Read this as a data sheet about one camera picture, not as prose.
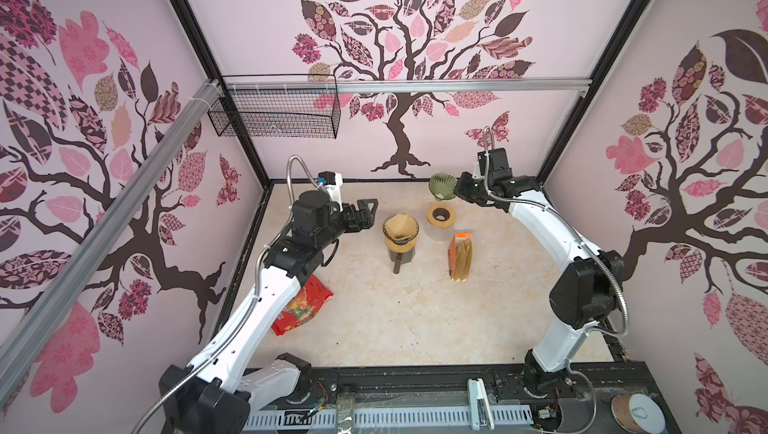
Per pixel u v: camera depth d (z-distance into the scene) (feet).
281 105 3.11
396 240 2.87
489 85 5.98
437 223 3.17
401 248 2.89
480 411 2.24
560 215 3.85
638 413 2.14
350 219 2.08
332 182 2.09
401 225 2.93
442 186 2.87
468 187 2.55
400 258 2.95
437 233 3.24
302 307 2.74
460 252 2.95
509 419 2.29
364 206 2.09
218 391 1.22
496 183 2.14
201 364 1.26
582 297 1.53
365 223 2.11
